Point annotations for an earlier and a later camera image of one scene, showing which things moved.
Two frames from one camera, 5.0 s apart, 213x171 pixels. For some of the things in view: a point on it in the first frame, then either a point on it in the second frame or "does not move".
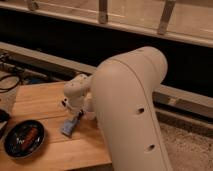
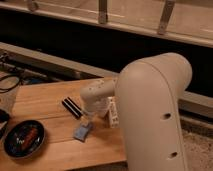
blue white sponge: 69,126 → 82,131
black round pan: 24,139 does not move
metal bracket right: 166,16 does not move
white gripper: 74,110 → 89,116
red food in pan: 29,138 does not move
